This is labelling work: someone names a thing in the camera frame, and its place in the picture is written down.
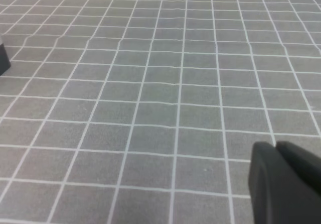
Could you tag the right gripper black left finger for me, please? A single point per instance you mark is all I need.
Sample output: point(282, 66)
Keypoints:
point(277, 194)

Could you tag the grey checkered tablecloth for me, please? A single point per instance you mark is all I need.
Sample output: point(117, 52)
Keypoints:
point(145, 111)

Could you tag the grey button switch box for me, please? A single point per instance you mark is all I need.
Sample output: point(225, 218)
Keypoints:
point(4, 59)

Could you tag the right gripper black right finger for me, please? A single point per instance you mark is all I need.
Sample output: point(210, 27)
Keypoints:
point(304, 163)

